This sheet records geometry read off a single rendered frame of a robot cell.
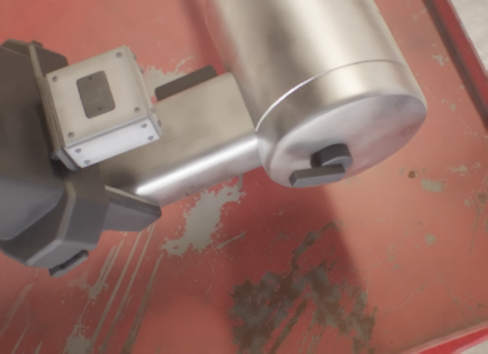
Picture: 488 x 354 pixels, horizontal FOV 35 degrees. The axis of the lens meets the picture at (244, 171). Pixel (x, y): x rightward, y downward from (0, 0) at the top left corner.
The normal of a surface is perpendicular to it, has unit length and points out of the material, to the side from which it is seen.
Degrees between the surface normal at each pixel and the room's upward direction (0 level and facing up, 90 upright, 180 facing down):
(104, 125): 9
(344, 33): 13
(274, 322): 0
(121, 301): 0
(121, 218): 84
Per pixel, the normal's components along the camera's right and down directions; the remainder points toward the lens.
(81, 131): -0.14, -0.40
